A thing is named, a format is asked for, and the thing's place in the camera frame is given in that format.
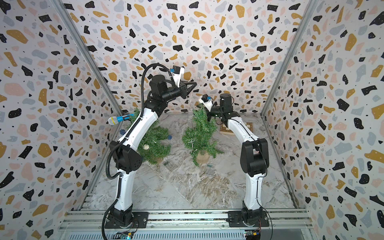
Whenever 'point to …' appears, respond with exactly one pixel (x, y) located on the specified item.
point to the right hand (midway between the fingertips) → (198, 109)
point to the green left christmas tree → (153, 147)
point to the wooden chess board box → (225, 130)
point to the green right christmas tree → (198, 139)
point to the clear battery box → (210, 169)
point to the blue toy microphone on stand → (114, 120)
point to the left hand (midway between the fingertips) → (198, 83)
